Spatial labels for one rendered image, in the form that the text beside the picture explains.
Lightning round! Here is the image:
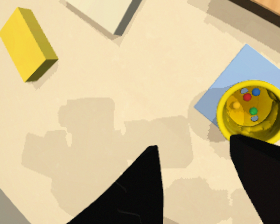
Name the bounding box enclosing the yellow rectangular block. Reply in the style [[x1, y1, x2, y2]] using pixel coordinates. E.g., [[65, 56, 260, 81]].
[[0, 7, 59, 83]]

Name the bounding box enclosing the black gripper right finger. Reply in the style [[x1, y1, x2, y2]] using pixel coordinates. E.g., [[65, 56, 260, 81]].
[[229, 135, 280, 224]]

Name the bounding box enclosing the red marble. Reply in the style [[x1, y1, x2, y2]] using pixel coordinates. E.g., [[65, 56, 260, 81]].
[[244, 93, 250, 101]]

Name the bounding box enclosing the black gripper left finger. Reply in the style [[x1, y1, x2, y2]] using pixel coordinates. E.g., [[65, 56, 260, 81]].
[[65, 145, 164, 224]]

